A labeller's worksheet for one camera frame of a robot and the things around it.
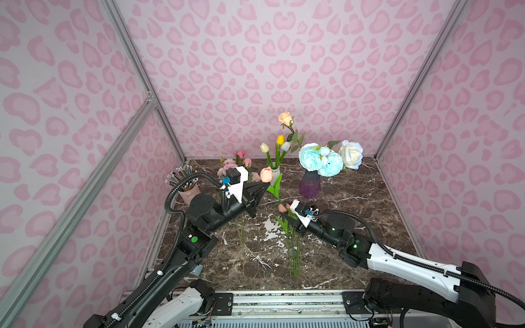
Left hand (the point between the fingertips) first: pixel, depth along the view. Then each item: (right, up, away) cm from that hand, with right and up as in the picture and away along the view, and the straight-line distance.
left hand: (269, 184), depth 58 cm
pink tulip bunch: (+5, +14, +28) cm, 32 cm away
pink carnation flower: (-21, +8, +48) cm, 54 cm away
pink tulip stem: (+10, -27, +30) cm, 42 cm away
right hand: (+6, -8, +11) cm, 15 cm away
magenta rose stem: (-16, +9, +52) cm, 55 cm away
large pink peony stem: (-13, -22, +34) cm, 43 cm away
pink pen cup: (-36, -4, +35) cm, 50 cm away
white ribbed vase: (+2, +3, +35) cm, 35 cm away
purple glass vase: (+21, -2, +49) cm, 54 cm away
